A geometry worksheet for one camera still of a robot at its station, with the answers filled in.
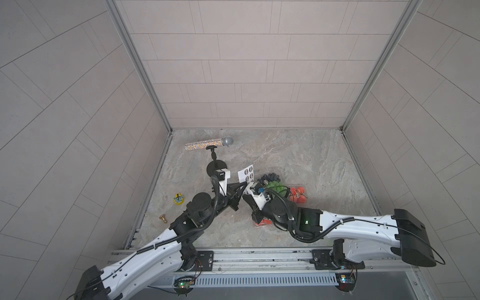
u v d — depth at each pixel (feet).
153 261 1.54
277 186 2.78
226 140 2.64
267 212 1.93
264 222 2.00
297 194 2.84
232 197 1.93
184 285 2.10
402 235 1.34
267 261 2.37
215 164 3.13
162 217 2.64
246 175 2.19
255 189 1.82
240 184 2.13
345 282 2.24
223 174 1.92
